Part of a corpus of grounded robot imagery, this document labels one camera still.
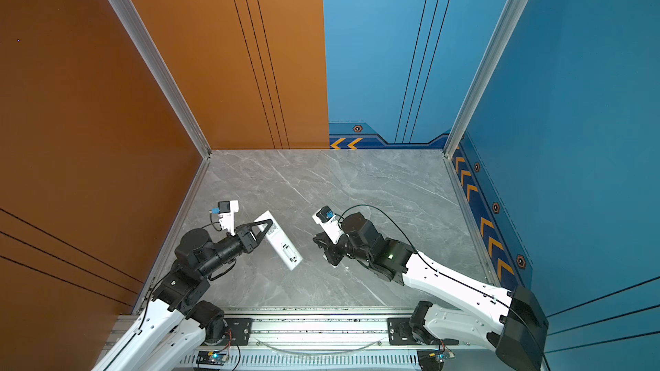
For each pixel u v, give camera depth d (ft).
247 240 2.06
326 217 2.00
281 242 2.32
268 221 2.27
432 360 2.32
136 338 1.54
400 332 2.37
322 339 2.40
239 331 2.42
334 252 2.07
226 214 2.08
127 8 2.49
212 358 2.33
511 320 1.29
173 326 1.65
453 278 1.51
